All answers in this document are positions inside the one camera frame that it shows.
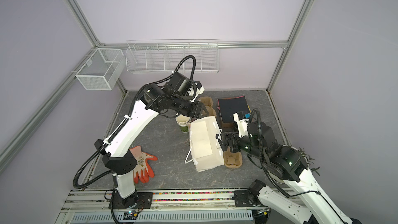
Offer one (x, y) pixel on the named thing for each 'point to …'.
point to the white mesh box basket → (102, 69)
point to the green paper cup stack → (183, 122)
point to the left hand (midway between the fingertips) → (204, 115)
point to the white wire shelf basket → (162, 56)
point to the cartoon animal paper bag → (207, 150)
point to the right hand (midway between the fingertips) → (224, 134)
